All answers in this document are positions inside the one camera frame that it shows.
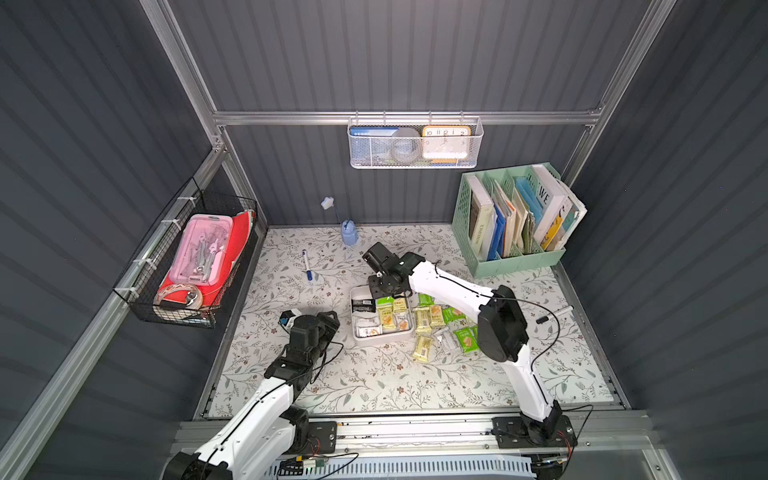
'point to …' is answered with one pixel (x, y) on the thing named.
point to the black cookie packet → (363, 305)
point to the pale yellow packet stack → (400, 305)
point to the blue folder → (497, 243)
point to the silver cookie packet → (445, 341)
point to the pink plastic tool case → (203, 250)
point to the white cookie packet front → (369, 331)
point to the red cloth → (241, 228)
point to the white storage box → (405, 321)
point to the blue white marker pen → (308, 271)
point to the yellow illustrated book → (553, 232)
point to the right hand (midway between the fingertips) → (383, 285)
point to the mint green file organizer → (529, 254)
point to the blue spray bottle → (349, 233)
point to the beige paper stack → (513, 213)
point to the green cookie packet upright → (384, 302)
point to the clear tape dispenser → (193, 301)
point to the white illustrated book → (555, 197)
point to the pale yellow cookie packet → (387, 320)
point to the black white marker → (556, 313)
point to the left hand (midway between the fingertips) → (331, 317)
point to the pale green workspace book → (480, 216)
